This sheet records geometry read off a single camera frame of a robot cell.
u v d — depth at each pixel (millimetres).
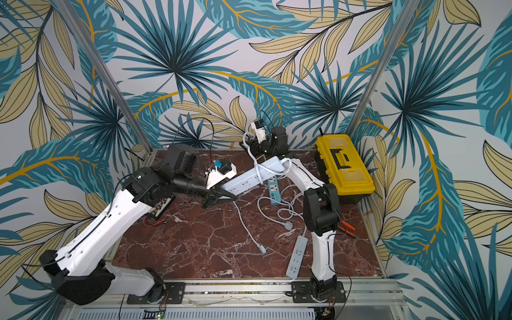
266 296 738
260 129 785
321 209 540
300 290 737
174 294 738
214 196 528
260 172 531
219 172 504
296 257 805
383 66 832
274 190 977
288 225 883
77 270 374
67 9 676
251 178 541
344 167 921
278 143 728
